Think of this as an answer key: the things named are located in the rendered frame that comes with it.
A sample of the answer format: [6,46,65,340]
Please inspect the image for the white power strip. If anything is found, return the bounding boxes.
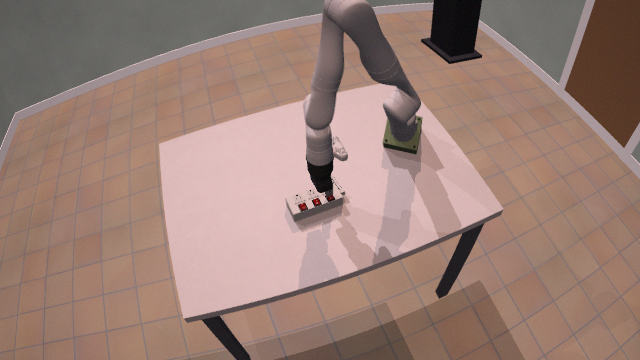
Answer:
[285,175,345,222]

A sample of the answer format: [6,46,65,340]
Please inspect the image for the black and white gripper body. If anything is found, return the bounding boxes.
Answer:
[306,136,348,193]

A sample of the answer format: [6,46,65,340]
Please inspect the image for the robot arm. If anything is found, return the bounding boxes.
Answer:
[303,0,421,152]

